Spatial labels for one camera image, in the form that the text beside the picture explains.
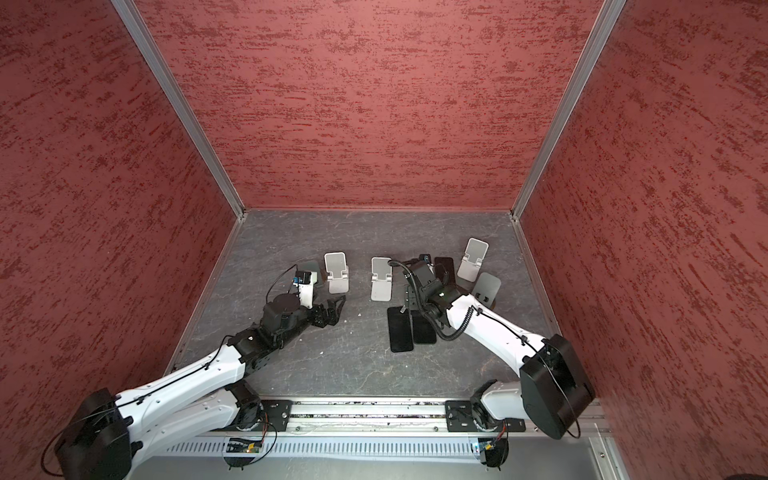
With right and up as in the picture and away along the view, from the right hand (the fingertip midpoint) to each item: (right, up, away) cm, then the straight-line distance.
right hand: (419, 298), depth 86 cm
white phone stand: (-12, +5, +9) cm, 16 cm away
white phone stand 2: (+20, +10, +14) cm, 27 cm away
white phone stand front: (-26, +8, +9) cm, 29 cm away
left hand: (-25, 0, -4) cm, 25 cm away
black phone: (+12, +8, +17) cm, 22 cm away
